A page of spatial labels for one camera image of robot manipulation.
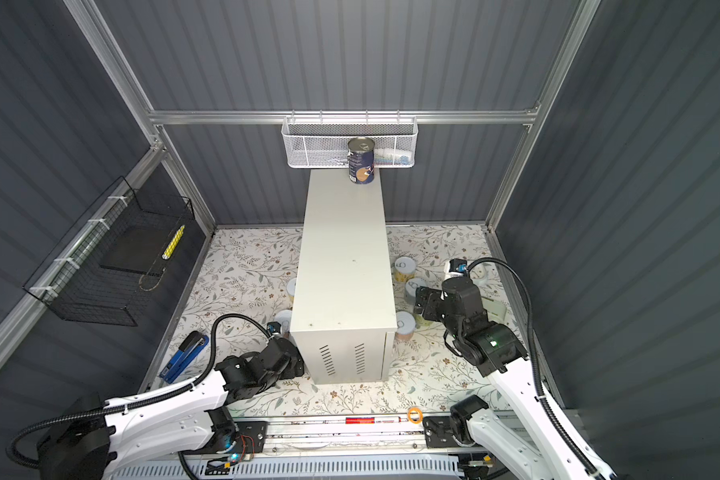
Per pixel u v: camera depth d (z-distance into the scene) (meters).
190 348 0.85
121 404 0.45
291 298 0.99
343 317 0.57
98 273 0.71
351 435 0.75
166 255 0.75
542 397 0.43
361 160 0.78
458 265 0.62
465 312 0.51
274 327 0.77
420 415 0.77
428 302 0.63
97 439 0.41
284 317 0.90
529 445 0.53
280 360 0.64
